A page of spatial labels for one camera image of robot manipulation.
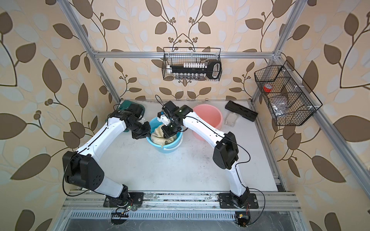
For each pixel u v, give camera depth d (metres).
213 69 0.84
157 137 0.79
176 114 0.61
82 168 0.46
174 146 0.82
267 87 0.81
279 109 0.71
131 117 0.60
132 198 0.75
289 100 0.73
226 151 0.50
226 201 0.74
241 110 1.12
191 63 0.81
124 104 1.13
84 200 0.76
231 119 1.05
